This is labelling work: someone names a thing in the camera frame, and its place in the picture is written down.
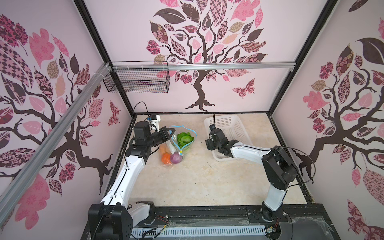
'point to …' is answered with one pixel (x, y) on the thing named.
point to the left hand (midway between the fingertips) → (176, 131)
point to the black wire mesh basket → (139, 77)
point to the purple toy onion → (176, 158)
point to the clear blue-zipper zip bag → (172, 151)
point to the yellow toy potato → (163, 148)
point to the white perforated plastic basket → (234, 129)
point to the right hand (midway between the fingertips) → (212, 137)
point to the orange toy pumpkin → (166, 158)
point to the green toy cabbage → (184, 138)
